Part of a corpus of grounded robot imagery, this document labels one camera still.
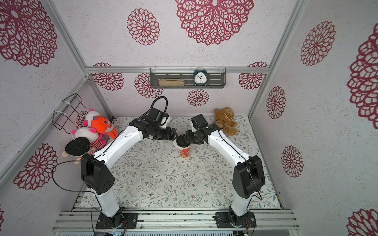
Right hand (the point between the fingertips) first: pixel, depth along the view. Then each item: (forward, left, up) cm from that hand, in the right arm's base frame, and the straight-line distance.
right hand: (187, 138), depth 86 cm
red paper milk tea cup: (-5, +2, -9) cm, 10 cm away
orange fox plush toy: (+6, +52, +3) cm, 52 cm away
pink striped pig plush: (0, +57, -5) cm, 58 cm away
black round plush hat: (-11, +56, +7) cm, 58 cm away
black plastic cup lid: (-2, +3, -1) cm, 3 cm away
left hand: (-1, +9, +2) cm, 9 cm away
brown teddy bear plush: (+26, -26, -11) cm, 39 cm away
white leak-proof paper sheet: (-4, +7, -2) cm, 8 cm away
